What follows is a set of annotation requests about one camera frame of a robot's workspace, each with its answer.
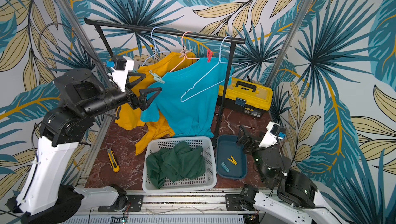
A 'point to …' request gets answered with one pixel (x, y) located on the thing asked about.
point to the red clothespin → (210, 54)
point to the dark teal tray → (226, 146)
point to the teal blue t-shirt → (187, 103)
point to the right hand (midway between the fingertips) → (249, 130)
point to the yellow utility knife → (113, 160)
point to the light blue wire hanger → (155, 48)
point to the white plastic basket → (209, 180)
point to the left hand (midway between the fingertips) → (151, 85)
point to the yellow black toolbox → (246, 97)
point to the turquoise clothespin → (225, 166)
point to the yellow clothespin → (232, 160)
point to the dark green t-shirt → (175, 163)
